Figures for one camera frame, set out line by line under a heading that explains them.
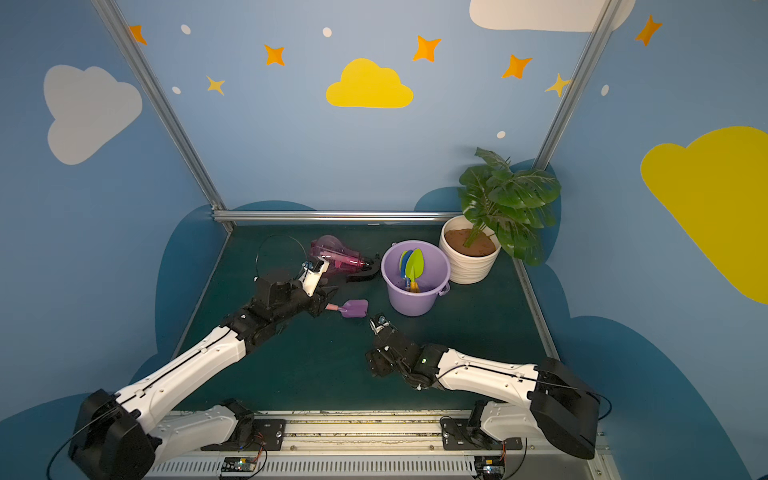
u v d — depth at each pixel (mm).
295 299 662
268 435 748
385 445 737
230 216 1201
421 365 591
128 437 380
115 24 700
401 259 957
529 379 448
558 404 414
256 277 587
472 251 981
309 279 679
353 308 979
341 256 1011
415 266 960
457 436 746
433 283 1040
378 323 730
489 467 720
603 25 708
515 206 731
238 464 718
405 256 957
